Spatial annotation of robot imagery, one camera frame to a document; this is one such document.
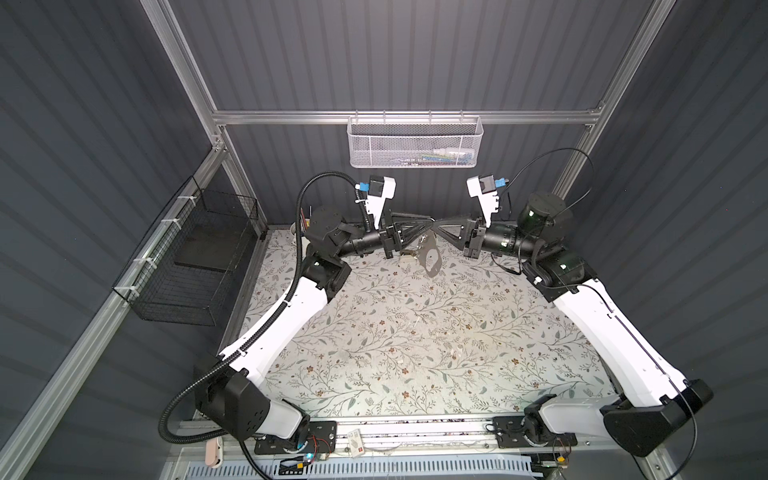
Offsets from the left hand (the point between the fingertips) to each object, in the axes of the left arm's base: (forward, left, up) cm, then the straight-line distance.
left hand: (433, 223), depth 56 cm
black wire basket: (+6, +59, -19) cm, 63 cm away
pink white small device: (-28, +51, -44) cm, 73 cm away
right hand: (-1, 0, -2) cm, 2 cm away
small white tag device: (-29, +18, -46) cm, 57 cm away
